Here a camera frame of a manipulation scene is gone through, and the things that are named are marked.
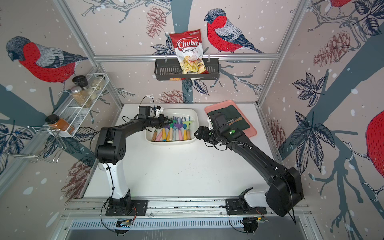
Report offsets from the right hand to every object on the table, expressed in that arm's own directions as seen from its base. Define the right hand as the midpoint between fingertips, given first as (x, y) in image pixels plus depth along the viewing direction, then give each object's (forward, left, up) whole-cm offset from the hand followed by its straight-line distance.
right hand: (198, 134), depth 79 cm
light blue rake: (+10, +17, -17) cm, 26 cm away
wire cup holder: (-14, +69, +6) cm, 70 cm away
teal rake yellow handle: (+10, +24, -17) cm, 31 cm away
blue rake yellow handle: (+10, +21, -18) cm, 29 cm away
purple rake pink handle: (+10, +27, -18) cm, 34 cm away
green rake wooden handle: (+9, +31, -18) cm, 37 cm away
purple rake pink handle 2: (+18, +14, -17) cm, 28 cm away
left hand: (+16, +17, -7) cm, 24 cm away
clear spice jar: (+23, +59, +16) cm, 65 cm away
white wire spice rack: (0, +65, +12) cm, 66 cm away
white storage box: (+28, +21, -15) cm, 38 cm away
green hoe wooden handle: (+21, +9, -18) cm, 29 cm away
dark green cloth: (+35, -25, -21) cm, 48 cm away
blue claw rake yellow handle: (+11, +10, -18) cm, 23 cm away
